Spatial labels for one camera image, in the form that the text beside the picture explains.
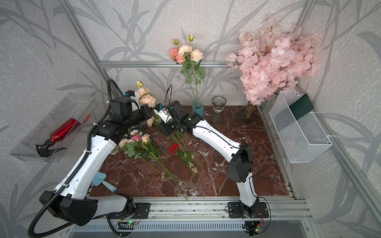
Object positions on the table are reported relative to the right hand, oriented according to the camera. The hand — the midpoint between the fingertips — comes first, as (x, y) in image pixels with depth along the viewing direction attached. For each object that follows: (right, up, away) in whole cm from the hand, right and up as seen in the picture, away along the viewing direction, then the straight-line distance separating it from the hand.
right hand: (161, 125), depth 77 cm
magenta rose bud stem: (-20, -9, +16) cm, 27 cm away
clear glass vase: (+32, +5, +23) cm, 40 cm away
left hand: (-1, +9, -5) cm, 10 cm away
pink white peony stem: (-22, -15, +16) cm, 31 cm away
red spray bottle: (-38, -2, -13) cm, 40 cm away
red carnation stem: (+5, -15, +15) cm, 22 cm away
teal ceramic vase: (+19, +11, +19) cm, 29 cm away
